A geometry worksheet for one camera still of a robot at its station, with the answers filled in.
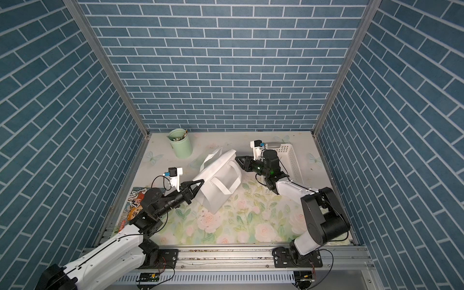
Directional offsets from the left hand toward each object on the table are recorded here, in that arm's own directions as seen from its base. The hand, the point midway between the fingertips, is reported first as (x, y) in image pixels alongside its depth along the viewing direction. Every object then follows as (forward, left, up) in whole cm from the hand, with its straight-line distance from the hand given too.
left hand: (207, 185), depth 72 cm
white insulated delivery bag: (+7, -5, -3) cm, 9 cm away
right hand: (+16, -13, -3) cm, 21 cm away
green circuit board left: (-28, +23, -25) cm, 44 cm away
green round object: (+30, +19, -7) cm, 36 cm away
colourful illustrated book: (0, +39, -22) cm, 44 cm away
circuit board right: (-28, -39, -22) cm, 52 cm away
